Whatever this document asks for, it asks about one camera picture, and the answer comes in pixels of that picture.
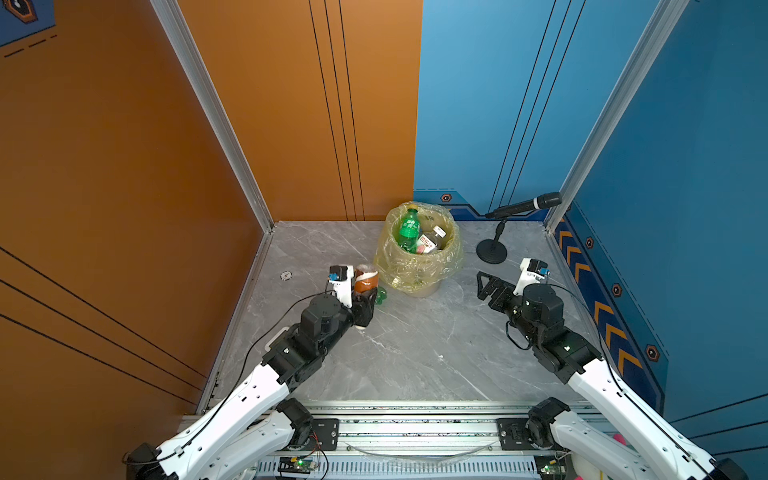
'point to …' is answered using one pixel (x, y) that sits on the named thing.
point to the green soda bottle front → (410, 229)
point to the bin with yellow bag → (420, 274)
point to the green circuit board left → (295, 464)
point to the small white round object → (286, 275)
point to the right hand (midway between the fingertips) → (486, 279)
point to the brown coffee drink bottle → (365, 278)
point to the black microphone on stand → (493, 251)
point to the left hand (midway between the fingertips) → (369, 288)
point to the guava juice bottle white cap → (438, 231)
